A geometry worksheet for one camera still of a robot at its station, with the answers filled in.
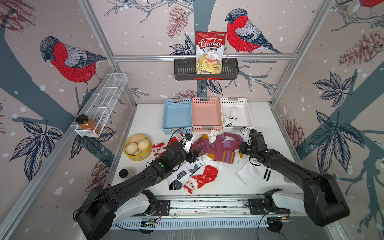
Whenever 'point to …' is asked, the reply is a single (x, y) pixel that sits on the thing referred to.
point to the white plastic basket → (245, 117)
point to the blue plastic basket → (177, 114)
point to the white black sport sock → (177, 178)
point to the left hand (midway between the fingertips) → (198, 143)
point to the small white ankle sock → (207, 161)
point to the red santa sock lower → (197, 181)
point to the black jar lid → (123, 173)
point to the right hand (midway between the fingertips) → (240, 144)
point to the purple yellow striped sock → (216, 154)
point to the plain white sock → (252, 170)
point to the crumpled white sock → (212, 135)
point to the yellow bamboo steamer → (137, 147)
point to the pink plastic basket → (206, 114)
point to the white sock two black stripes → (233, 115)
